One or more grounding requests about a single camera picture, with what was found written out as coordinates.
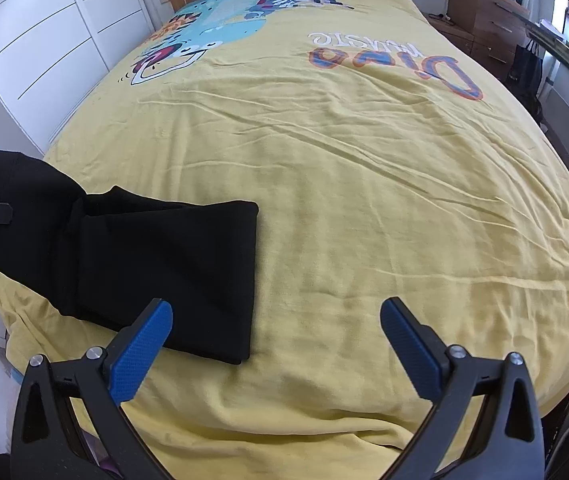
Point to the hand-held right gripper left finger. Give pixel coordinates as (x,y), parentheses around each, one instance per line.
(139,350)

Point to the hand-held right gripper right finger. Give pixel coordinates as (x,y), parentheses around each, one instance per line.
(412,350)

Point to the black pants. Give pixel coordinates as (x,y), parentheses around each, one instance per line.
(139,260)

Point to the yellow printed bedspread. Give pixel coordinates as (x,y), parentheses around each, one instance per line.
(364,185)

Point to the white wardrobe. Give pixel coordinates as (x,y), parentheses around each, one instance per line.
(39,25)

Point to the black bag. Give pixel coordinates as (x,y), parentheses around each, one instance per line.
(524,70)

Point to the wooden dresser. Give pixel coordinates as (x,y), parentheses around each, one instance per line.
(494,25)

